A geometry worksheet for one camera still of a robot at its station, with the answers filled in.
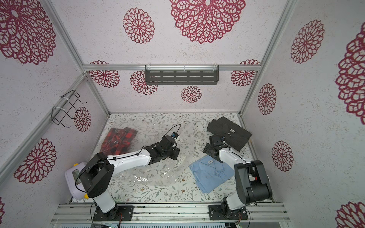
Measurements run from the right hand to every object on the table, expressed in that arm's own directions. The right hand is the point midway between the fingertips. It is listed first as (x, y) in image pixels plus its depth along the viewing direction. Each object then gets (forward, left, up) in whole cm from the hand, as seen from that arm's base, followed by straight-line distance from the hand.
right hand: (211, 150), depth 94 cm
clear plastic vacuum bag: (-15, +28, -2) cm, 32 cm away
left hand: (-3, +22, +5) cm, 23 cm away
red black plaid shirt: (+5, +65, +1) cm, 66 cm away
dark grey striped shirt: (+15, -19, -3) cm, 25 cm away
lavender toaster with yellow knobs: (-22, +78, +8) cm, 82 cm away
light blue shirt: (-15, +2, -1) cm, 15 cm away
